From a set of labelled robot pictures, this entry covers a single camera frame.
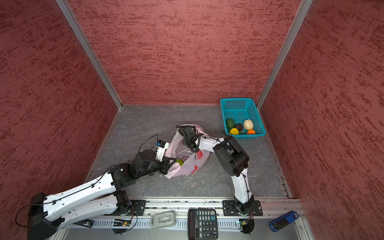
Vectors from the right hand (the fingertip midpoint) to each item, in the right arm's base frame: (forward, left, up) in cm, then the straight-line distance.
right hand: (188, 142), depth 99 cm
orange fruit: (+5, -44, +3) cm, 44 cm away
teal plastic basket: (+29, -43, +1) cm, 52 cm away
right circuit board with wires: (-46, -29, -1) cm, 55 cm away
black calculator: (-45, -7, +2) cm, 46 cm away
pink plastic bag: (-20, -1, +13) cm, 24 cm away
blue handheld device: (-45, -45, +3) cm, 64 cm away
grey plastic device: (-43, +9, +2) cm, 44 cm away
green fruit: (-20, +3, +15) cm, 25 cm away
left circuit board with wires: (-43, +34, -3) cm, 55 cm away
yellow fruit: (+5, -32, +5) cm, 32 cm away
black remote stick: (-43, +46, +3) cm, 63 cm away
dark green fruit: (+12, -30, +5) cm, 33 cm away
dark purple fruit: (+10, -37, +4) cm, 38 cm away
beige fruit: (+11, -43, +4) cm, 45 cm away
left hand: (-21, +5, +16) cm, 27 cm away
